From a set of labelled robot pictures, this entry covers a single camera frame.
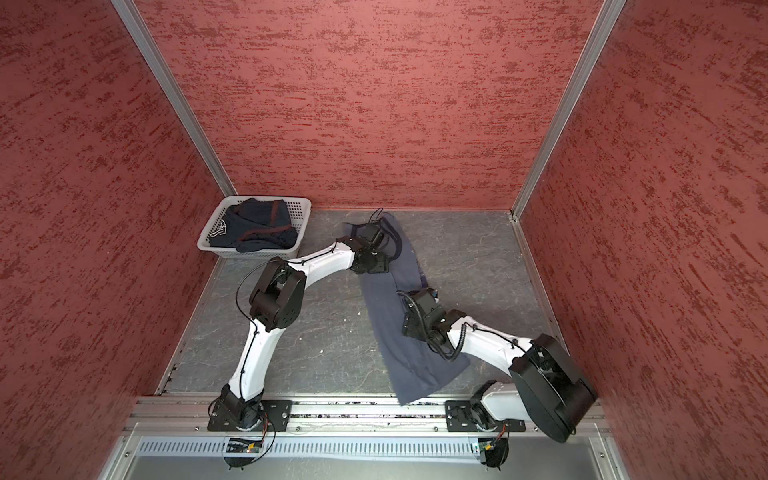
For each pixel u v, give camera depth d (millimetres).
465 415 741
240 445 728
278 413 743
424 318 678
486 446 711
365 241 820
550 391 418
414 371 800
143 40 753
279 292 602
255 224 1063
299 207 1134
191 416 757
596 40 754
